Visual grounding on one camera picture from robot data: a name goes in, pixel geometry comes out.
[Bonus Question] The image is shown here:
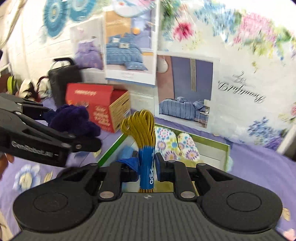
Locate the blue towel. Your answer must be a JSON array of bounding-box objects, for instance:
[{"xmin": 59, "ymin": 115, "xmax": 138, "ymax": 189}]
[{"xmin": 116, "ymin": 146, "xmax": 139, "ymax": 172}]

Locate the floral oven mitt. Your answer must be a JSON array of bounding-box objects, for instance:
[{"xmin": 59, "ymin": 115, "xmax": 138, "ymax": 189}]
[{"xmin": 154, "ymin": 126, "xmax": 201, "ymax": 166}]

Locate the yellow blue cord bundle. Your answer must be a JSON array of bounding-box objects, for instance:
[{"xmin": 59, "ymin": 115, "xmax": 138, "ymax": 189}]
[{"xmin": 120, "ymin": 109, "xmax": 156, "ymax": 194}]

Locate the dark purple knitted item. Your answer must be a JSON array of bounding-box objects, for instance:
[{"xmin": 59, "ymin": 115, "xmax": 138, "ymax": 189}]
[{"xmin": 43, "ymin": 104, "xmax": 101, "ymax": 137}]

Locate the olive green bath pouf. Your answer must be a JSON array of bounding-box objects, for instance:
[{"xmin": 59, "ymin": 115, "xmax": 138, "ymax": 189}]
[{"xmin": 154, "ymin": 159, "xmax": 197, "ymax": 192}]

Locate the dark red feather decoration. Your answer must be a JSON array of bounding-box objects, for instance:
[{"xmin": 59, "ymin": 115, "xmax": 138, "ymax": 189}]
[{"xmin": 17, "ymin": 76, "xmax": 52, "ymax": 102}]

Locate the green white cardboard tray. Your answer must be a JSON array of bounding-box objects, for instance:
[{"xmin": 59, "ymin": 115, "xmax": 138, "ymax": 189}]
[{"xmin": 97, "ymin": 123, "xmax": 232, "ymax": 193}]

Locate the red cracker box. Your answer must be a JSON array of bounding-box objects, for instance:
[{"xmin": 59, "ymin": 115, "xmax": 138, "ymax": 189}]
[{"xmin": 65, "ymin": 83, "xmax": 131, "ymax": 133}]

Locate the black speaker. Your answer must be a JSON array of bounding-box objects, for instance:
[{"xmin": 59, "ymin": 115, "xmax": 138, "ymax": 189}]
[{"xmin": 48, "ymin": 57, "xmax": 83, "ymax": 108}]

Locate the striped bedding poster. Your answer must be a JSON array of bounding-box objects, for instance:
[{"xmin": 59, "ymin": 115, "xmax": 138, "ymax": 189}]
[{"xmin": 155, "ymin": 53, "xmax": 218, "ymax": 129}]

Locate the purple bedding poster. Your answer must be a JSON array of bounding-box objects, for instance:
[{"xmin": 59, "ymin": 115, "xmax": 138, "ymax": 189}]
[{"xmin": 70, "ymin": 18, "xmax": 104, "ymax": 71}]

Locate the blue paper fan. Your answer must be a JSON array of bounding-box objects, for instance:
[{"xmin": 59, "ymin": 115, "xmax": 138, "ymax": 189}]
[{"xmin": 43, "ymin": 0, "xmax": 69, "ymax": 39}]

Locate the blue bedding poster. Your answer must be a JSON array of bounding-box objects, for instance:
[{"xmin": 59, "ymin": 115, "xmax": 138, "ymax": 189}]
[{"xmin": 103, "ymin": 1, "xmax": 159, "ymax": 85}]

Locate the white floral fabric package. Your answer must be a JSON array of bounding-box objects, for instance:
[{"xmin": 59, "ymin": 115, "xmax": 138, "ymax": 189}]
[{"xmin": 158, "ymin": 1, "xmax": 295, "ymax": 150}]

